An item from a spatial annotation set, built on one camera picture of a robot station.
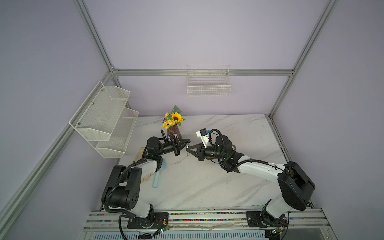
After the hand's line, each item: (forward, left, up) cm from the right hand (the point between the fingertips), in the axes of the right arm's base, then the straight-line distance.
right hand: (188, 151), depth 76 cm
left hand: (+6, -1, +2) cm, 6 cm away
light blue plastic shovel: (-6, +20, -19) cm, 28 cm away
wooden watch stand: (+10, -29, -13) cm, 34 cm away
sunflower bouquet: (+21, +9, +3) cm, 23 cm away
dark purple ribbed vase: (+19, +9, -5) cm, 22 cm away
